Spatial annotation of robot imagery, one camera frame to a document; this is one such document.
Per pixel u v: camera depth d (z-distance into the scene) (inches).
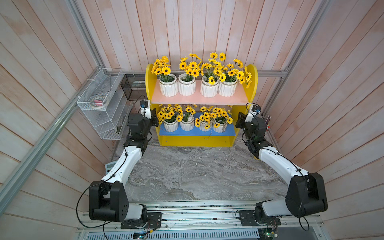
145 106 25.7
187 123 34.7
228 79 25.9
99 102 29.1
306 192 16.9
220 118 33.6
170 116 33.4
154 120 28.1
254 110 27.1
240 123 29.0
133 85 35.2
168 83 27.0
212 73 26.7
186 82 27.0
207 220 29.4
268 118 38.7
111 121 30.5
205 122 33.2
